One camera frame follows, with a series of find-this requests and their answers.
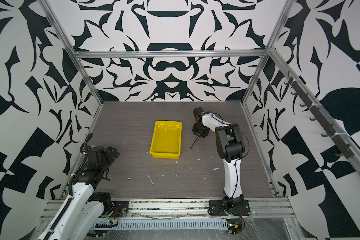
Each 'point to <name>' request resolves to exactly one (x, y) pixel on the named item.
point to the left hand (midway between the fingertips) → (110, 152)
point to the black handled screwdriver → (197, 137)
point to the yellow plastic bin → (166, 139)
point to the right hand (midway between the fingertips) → (198, 132)
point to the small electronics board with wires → (234, 226)
